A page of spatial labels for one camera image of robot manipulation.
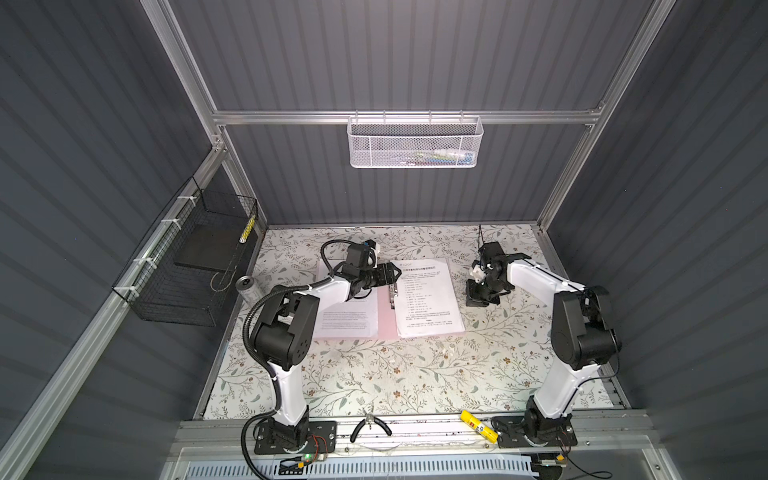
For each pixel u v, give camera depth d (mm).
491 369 846
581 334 496
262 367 513
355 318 937
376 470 771
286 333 511
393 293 991
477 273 900
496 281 737
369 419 766
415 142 1236
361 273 789
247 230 811
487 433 722
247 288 855
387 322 944
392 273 885
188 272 731
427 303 987
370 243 898
